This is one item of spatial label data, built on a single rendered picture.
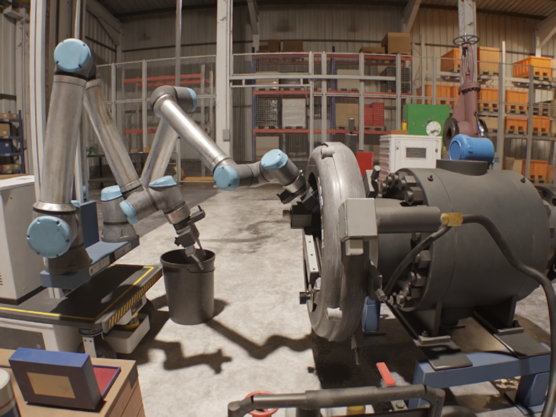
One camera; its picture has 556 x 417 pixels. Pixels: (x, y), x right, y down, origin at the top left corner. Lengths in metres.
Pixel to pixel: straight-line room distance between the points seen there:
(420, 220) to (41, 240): 1.18
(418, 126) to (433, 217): 7.59
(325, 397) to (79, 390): 0.46
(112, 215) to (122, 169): 0.51
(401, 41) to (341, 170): 12.56
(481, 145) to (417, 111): 6.84
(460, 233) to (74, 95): 1.37
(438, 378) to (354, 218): 0.66
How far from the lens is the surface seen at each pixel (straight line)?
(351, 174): 1.13
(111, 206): 1.89
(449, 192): 1.33
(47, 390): 0.82
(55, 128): 1.31
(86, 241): 1.87
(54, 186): 1.31
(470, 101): 5.73
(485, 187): 1.44
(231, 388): 1.58
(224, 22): 9.25
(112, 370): 0.91
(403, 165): 5.17
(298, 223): 1.47
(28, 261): 1.83
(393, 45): 13.48
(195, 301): 2.01
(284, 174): 1.33
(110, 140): 1.43
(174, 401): 1.54
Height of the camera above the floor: 0.97
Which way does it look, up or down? 10 degrees down
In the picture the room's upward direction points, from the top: straight up
